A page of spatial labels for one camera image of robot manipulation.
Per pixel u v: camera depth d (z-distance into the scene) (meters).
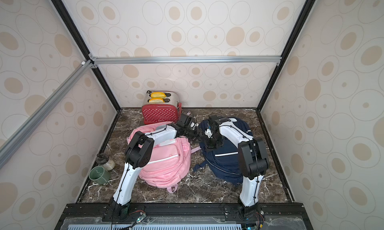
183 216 0.73
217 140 0.78
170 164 0.85
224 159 0.87
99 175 0.85
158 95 1.00
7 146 0.51
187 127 0.86
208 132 0.88
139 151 0.59
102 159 0.81
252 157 0.50
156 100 0.97
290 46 0.84
